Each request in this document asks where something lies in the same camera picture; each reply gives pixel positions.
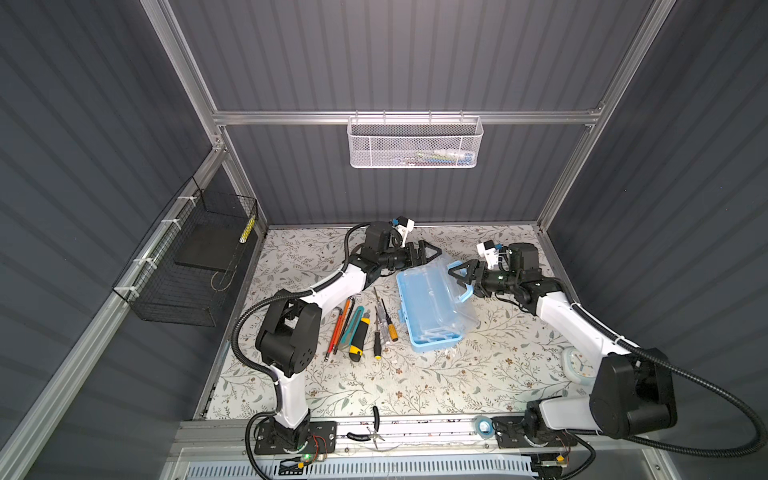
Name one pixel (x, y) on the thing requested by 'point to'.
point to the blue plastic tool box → (431, 295)
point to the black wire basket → (182, 273)
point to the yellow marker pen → (246, 233)
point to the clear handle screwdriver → (381, 320)
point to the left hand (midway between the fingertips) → (435, 254)
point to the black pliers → (372, 435)
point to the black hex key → (345, 324)
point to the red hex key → (334, 334)
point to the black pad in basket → (210, 246)
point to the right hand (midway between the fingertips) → (457, 279)
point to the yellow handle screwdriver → (394, 335)
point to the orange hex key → (342, 323)
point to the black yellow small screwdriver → (377, 342)
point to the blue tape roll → (484, 426)
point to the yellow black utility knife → (357, 348)
